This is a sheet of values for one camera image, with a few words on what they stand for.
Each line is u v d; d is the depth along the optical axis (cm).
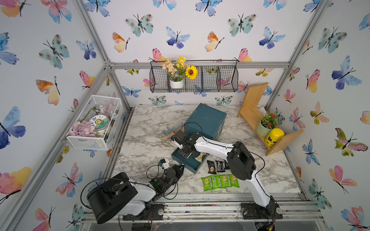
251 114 106
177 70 85
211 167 88
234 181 82
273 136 84
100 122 66
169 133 102
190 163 87
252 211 73
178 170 76
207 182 82
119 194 49
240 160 54
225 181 83
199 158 91
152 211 73
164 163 81
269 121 87
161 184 67
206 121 84
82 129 60
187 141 69
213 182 83
